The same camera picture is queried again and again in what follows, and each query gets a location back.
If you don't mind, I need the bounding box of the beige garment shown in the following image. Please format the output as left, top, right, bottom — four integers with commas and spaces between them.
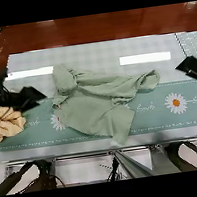
0, 102, 30, 145

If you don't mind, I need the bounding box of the black cable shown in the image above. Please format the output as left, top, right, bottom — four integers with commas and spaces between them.
103, 155, 122, 183

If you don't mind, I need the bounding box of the silver frame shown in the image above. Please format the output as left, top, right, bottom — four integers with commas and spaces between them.
0, 135, 197, 197

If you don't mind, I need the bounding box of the pale green shirt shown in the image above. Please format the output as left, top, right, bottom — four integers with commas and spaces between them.
46, 51, 169, 154

